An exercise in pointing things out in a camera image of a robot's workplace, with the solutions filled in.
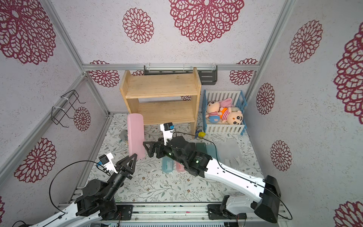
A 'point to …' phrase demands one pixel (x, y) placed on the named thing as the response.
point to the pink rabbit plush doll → (213, 107)
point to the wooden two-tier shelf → (163, 99)
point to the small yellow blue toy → (200, 134)
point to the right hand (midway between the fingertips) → (154, 141)
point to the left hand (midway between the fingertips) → (137, 156)
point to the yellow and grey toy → (123, 135)
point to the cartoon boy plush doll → (227, 116)
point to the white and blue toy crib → (238, 100)
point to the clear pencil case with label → (219, 151)
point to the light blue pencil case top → (168, 164)
